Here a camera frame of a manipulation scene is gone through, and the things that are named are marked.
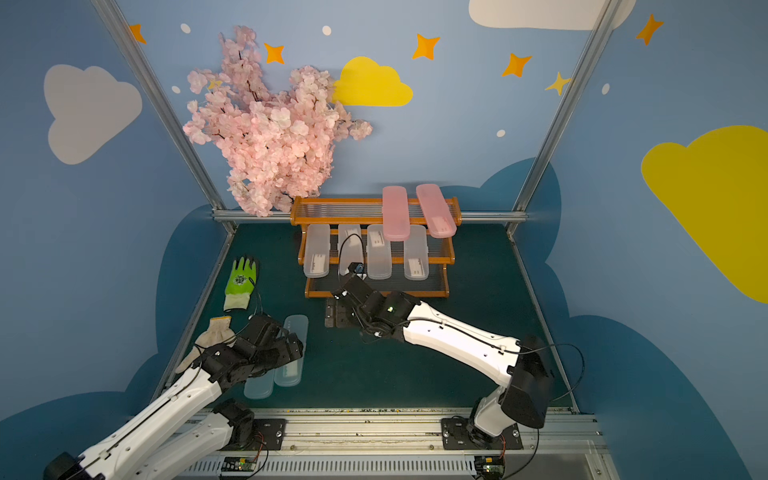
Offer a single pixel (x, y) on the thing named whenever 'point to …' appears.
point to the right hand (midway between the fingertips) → (343, 307)
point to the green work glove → (242, 278)
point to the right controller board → (490, 467)
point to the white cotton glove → (219, 332)
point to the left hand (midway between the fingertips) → (291, 346)
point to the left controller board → (239, 463)
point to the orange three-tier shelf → (397, 246)
